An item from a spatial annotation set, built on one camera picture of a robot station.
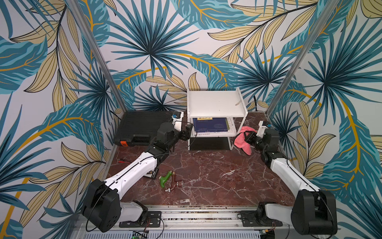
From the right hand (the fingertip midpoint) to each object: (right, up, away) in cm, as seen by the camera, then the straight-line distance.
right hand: (245, 131), depth 85 cm
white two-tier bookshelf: (-18, +10, -10) cm, 23 cm away
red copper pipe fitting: (-38, -29, -3) cm, 48 cm away
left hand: (-33, +4, -8) cm, 34 cm away
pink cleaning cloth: (-4, -6, -2) cm, 7 cm away
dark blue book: (-20, +4, +2) cm, 20 cm away
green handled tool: (-47, -28, 0) cm, 54 cm away
